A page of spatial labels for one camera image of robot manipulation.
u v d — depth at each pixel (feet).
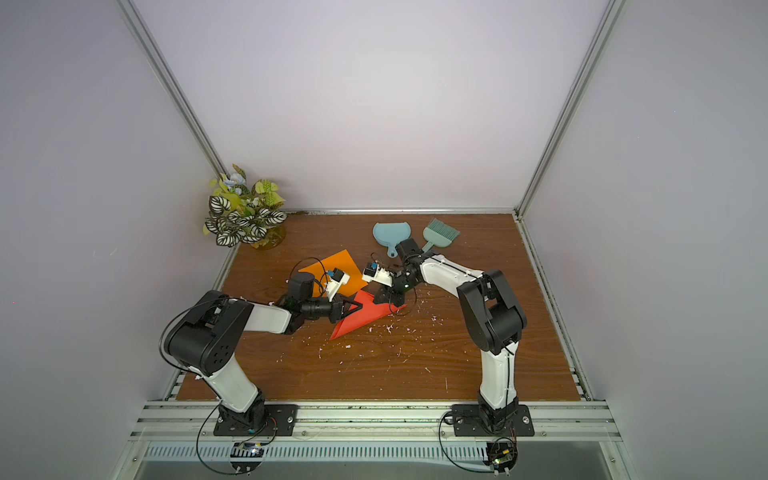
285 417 2.43
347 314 2.80
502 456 2.31
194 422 2.50
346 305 2.76
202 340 1.58
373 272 2.61
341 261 3.57
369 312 2.88
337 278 2.70
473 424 2.38
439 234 3.72
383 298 2.82
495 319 1.61
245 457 2.36
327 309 2.67
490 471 2.20
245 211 2.95
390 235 3.69
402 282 2.65
